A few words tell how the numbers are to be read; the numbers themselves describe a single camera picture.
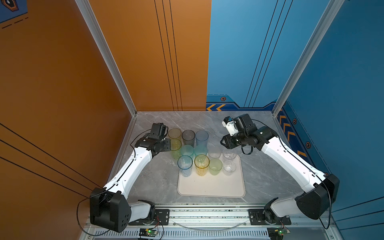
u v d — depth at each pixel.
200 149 0.89
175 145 0.91
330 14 0.72
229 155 0.93
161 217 0.73
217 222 0.72
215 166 0.90
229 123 0.68
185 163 0.84
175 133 0.95
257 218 0.72
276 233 0.70
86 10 0.70
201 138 0.89
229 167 0.89
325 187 0.40
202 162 0.85
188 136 0.90
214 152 0.86
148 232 0.71
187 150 0.90
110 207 0.39
